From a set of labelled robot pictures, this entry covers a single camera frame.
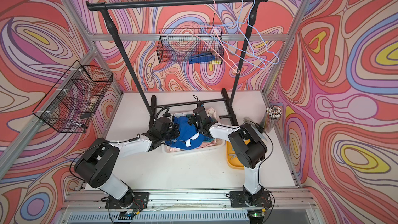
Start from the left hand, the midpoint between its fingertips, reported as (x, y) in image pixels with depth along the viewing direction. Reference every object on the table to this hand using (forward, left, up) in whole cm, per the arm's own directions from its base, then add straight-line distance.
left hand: (185, 130), depth 90 cm
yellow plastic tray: (-15, -27, -7) cm, 32 cm away
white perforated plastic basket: (-10, -14, 0) cm, 17 cm away
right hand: (+6, -2, -3) cm, 7 cm away
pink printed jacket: (+9, -15, +5) cm, 19 cm away
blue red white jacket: (-8, -3, +8) cm, 12 cm away
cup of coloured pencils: (+4, -49, +11) cm, 51 cm away
